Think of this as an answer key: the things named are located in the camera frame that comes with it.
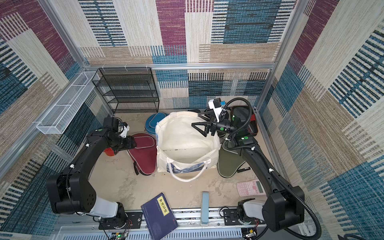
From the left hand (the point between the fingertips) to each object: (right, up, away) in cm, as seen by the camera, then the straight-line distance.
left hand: (132, 144), depth 86 cm
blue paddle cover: (+5, +13, +21) cm, 25 cm away
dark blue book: (+18, -34, -11) cm, 40 cm away
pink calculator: (+67, -23, -5) cm, 71 cm away
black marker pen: (+64, -15, +3) cm, 66 cm away
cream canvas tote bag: (+27, -4, +13) cm, 30 cm away
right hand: (+37, +13, -18) cm, 43 cm away
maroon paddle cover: (+5, -8, +6) cm, 11 cm away
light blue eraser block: (+40, -29, -13) cm, 51 cm away
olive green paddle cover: (+57, -10, +6) cm, 58 cm away
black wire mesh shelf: (-12, +36, +22) cm, 44 cm away
